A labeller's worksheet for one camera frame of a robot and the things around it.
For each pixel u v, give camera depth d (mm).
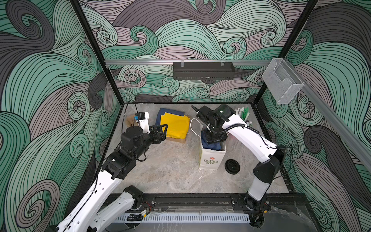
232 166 925
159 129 578
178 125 1031
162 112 1061
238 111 895
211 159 742
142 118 554
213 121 511
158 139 572
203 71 959
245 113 900
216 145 701
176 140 954
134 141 460
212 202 744
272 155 432
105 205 435
